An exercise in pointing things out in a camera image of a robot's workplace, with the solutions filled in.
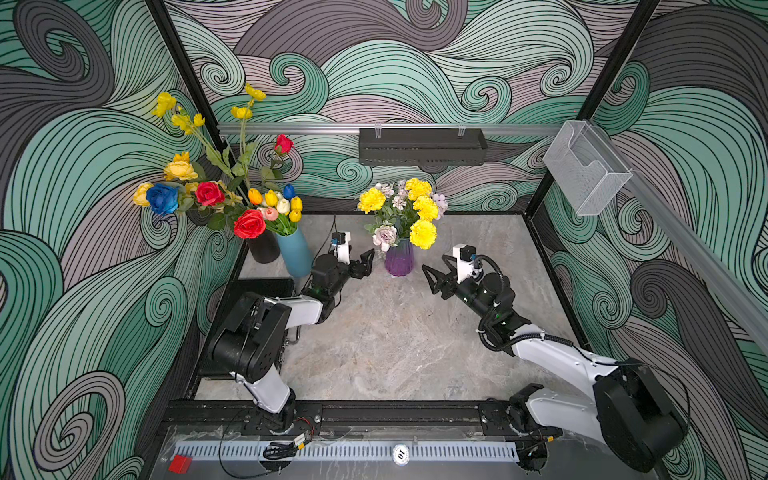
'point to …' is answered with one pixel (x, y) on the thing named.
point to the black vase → (265, 248)
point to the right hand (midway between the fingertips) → (430, 263)
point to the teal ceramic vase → (296, 254)
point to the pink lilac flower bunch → (386, 236)
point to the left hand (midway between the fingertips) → (359, 244)
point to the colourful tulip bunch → (282, 212)
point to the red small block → (180, 464)
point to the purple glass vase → (399, 259)
